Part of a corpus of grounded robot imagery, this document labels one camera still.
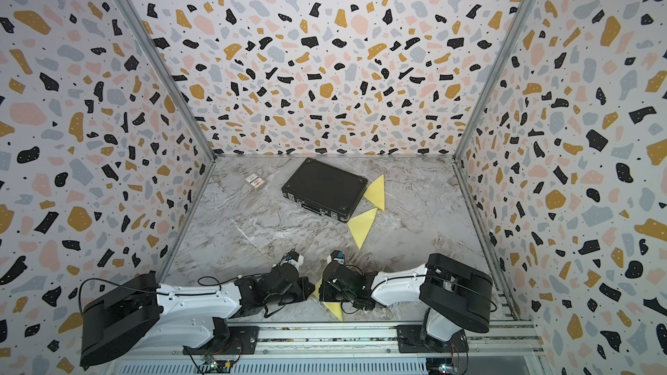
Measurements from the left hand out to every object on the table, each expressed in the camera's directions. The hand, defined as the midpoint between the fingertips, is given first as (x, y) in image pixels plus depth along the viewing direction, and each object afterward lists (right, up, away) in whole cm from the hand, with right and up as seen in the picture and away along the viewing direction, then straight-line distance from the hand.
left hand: (320, 290), depth 82 cm
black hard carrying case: (0, +31, +23) cm, 38 cm away
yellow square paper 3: (+5, -4, -3) cm, 7 cm away
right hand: (-1, -1, 0) cm, 2 cm away
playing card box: (-31, +34, +28) cm, 54 cm away
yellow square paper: (+13, +17, +16) cm, 27 cm away
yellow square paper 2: (+20, +30, +29) cm, 46 cm away
